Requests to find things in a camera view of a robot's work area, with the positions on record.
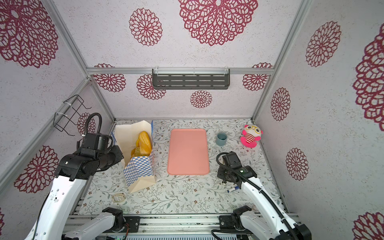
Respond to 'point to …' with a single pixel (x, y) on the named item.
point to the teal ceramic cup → (221, 139)
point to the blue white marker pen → (235, 188)
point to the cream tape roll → (118, 197)
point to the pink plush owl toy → (251, 134)
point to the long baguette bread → (143, 146)
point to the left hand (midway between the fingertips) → (121, 156)
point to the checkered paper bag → (139, 171)
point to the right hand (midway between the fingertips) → (221, 170)
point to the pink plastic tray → (188, 152)
